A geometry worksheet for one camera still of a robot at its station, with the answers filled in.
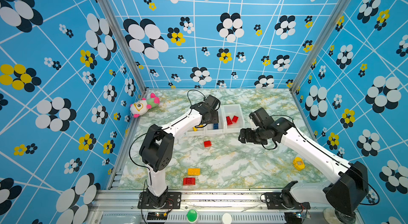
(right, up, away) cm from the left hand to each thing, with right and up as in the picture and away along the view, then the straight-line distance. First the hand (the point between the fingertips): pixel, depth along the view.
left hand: (214, 117), depth 92 cm
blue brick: (+1, -6, +7) cm, 9 cm away
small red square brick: (-4, -15, 0) cm, 16 cm away
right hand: (+16, -10, -12) cm, 22 cm away
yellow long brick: (-12, -27, -11) cm, 31 cm away
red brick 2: (-13, -30, -13) cm, 36 cm away
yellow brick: (-11, -8, +4) cm, 14 cm away
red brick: (+14, -2, +9) cm, 17 cm away
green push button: (-10, -37, -29) cm, 48 cm away
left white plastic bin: (-7, -9, +2) cm, 11 cm away
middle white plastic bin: (+4, -7, +6) cm, 10 cm away
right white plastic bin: (+12, -1, +10) cm, 15 cm away
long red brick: (+10, -3, +7) cm, 12 cm away
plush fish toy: (-47, +6, +9) cm, 48 cm away
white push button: (+4, -38, -28) cm, 48 cm away
